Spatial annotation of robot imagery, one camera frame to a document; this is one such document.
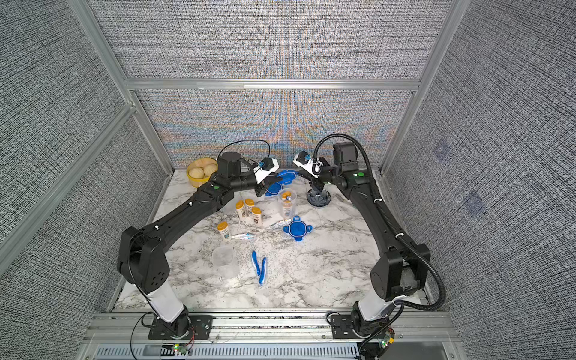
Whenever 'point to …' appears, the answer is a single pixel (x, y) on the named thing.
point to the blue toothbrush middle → (256, 262)
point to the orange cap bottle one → (286, 205)
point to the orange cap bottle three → (249, 203)
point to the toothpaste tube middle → (281, 223)
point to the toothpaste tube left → (244, 236)
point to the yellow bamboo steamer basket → (199, 162)
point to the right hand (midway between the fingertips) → (304, 164)
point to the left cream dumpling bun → (196, 172)
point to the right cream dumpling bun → (210, 169)
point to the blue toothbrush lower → (262, 271)
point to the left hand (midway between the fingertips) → (283, 171)
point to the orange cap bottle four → (256, 216)
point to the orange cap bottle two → (241, 210)
